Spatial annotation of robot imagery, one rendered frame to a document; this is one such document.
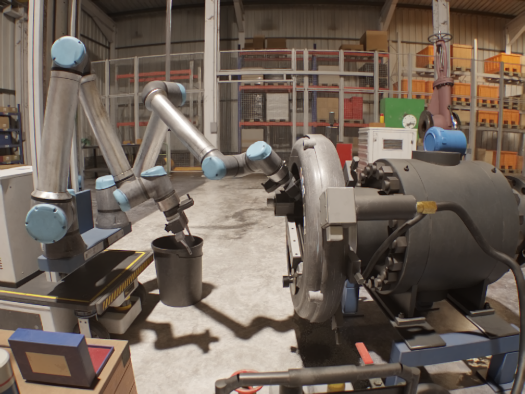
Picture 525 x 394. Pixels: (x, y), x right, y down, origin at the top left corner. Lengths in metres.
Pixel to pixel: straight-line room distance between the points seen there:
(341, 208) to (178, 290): 1.29
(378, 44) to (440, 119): 8.27
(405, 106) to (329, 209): 7.82
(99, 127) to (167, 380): 1.06
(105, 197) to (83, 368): 1.25
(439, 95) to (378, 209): 4.88
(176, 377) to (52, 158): 0.99
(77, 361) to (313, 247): 0.72
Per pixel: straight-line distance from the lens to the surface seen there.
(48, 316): 1.65
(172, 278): 1.99
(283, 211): 1.47
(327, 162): 1.13
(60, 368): 0.79
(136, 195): 1.30
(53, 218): 1.30
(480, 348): 1.49
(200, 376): 1.54
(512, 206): 1.51
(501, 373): 1.65
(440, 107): 5.76
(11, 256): 1.76
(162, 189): 1.30
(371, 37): 13.54
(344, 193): 0.97
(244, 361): 1.60
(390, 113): 8.57
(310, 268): 1.10
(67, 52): 1.32
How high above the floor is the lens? 0.97
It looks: 10 degrees down
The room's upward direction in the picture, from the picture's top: straight up
